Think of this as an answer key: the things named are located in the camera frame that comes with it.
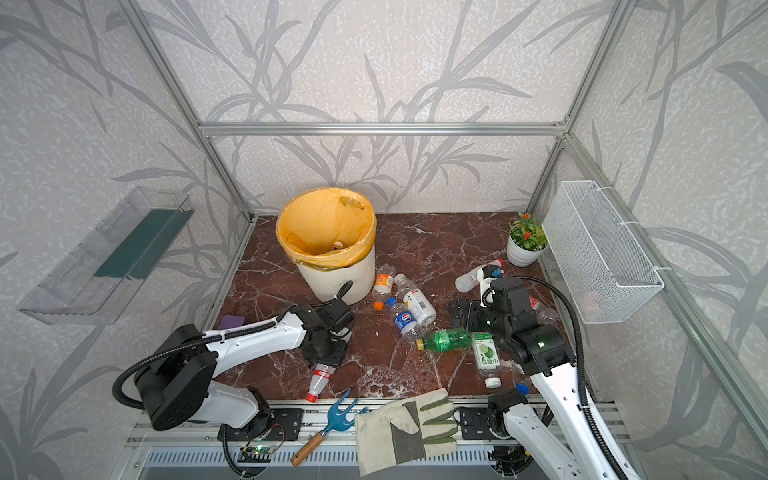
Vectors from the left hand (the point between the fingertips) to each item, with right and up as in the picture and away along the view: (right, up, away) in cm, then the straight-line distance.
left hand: (337, 361), depth 84 cm
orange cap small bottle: (+12, +19, +13) cm, 26 cm away
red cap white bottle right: (+41, +22, +12) cm, 48 cm away
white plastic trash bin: (-3, +22, 0) cm, 22 cm away
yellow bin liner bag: (-6, +38, +13) cm, 41 cm away
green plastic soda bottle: (+31, +6, -1) cm, 32 cm away
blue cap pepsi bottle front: (+51, -3, -4) cm, 51 cm away
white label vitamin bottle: (+22, +16, +6) cm, 28 cm away
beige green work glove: (+20, -13, -11) cm, 26 cm away
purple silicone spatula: (-35, +9, +7) cm, 37 cm away
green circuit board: (-17, -17, -12) cm, 27 cm away
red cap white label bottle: (-3, -2, -6) cm, 7 cm away
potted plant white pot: (+58, +34, +10) cm, 69 cm away
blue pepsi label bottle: (+19, +11, +3) cm, 22 cm away
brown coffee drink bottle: (-4, +33, +16) cm, 37 cm away
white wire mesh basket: (+62, +28, -19) cm, 70 cm away
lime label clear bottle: (+41, +2, -3) cm, 42 cm away
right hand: (+34, +19, -11) cm, 40 cm away
